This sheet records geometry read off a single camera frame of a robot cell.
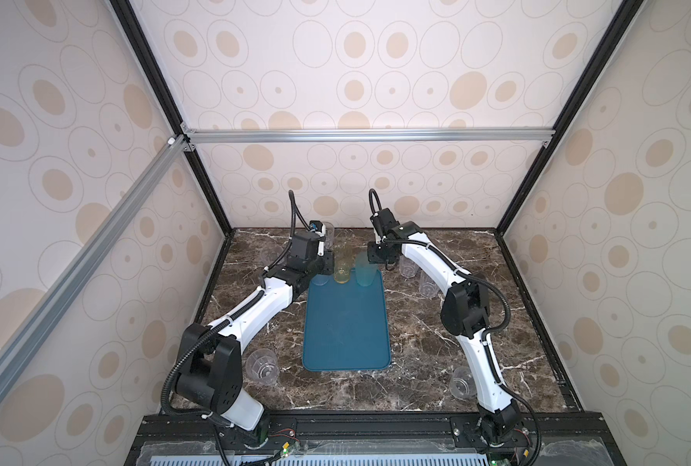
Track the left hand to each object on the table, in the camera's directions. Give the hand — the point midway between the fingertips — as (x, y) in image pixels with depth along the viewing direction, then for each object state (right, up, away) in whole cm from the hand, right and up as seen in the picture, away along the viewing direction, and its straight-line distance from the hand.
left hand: (337, 248), depth 85 cm
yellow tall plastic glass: (+1, -3, +24) cm, 24 cm away
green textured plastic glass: (+9, -8, +15) cm, 19 cm away
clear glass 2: (+36, -38, -4) cm, 53 cm away
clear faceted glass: (-5, +6, +29) cm, 30 cm away
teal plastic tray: (+3, -25, +7) cm, 26 cm away
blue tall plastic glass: (-7, -11, +18) cm, 22 cm away
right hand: (+12, -3, +14) cm, 18 cm away
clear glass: (-22, -34, -1) cm, 41 cm away
